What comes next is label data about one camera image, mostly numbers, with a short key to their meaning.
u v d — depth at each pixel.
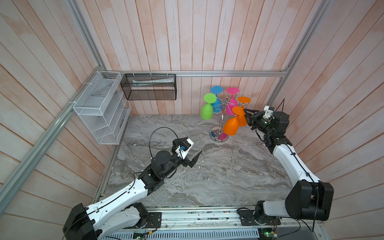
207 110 0.89
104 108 0.73
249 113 0.76
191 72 0.97
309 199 0.41
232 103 0.93
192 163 0.63
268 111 0.73
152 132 1.11
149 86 1.04
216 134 1.08
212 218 0.76
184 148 0.55
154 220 0.73
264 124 0.67
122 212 0.57
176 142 0.65
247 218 0.73
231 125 0.83
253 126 0.73
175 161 0.60
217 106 0.89
